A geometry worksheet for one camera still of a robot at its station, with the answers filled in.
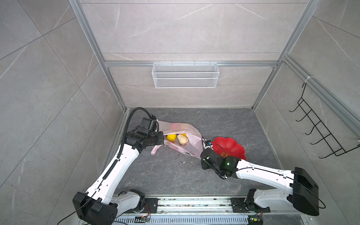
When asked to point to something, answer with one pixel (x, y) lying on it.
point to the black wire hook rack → (323, 142)
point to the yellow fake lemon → (171, 137)
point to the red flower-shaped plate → (228, 146)
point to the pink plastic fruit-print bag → (194, 147)
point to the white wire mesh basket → (185, 75)
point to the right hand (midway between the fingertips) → (202, 157)
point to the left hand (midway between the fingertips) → (161, 134)
